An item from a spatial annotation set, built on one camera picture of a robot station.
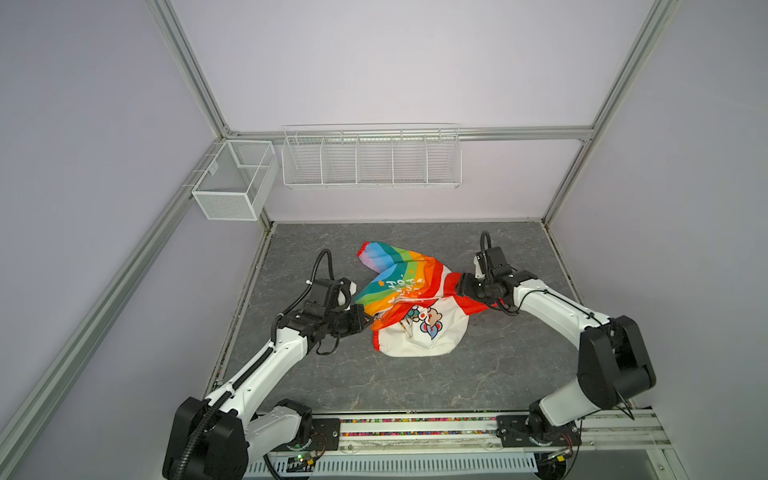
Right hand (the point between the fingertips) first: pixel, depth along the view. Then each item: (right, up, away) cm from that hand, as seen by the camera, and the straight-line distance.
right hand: (464, 290), depth 91 cm
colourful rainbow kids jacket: (-16, -5, +3) cm, 16 cm away
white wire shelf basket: (-29, +43, +6) cm, 52 cm away
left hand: (-27, -8, -11) cm, 30 cm away
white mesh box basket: (-75, +34, +8) cm, 83 cm away
